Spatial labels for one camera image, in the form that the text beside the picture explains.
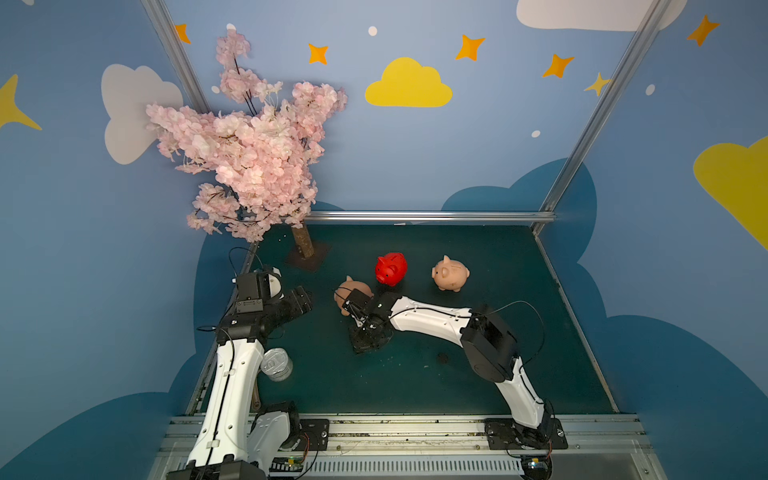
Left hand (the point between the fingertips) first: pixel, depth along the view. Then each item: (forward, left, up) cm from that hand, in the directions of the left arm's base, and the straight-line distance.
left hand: (302, 297), depth 78 cm
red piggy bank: (+18, -24, -11) cm, 31 cm away
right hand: (-7, -15, -16) cm, 23 cm away
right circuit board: (-34, -61, -22) cm, 74 cm away
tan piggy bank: (+16, -43, -11) cm, 48 cm away
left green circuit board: (-35, +1, -21) cm, 41 cm away
